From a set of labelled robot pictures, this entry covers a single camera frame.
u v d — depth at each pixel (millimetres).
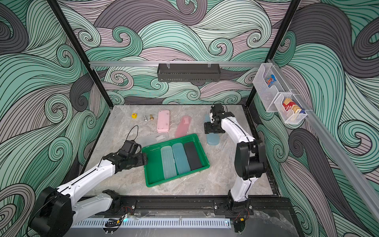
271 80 831
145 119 1102
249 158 475
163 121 1097
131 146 671
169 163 880
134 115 1113
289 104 657
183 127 1069
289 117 631
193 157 905
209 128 826
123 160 614
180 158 905
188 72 955
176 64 946
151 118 1106
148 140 986
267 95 828
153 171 854
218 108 755
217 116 672
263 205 743
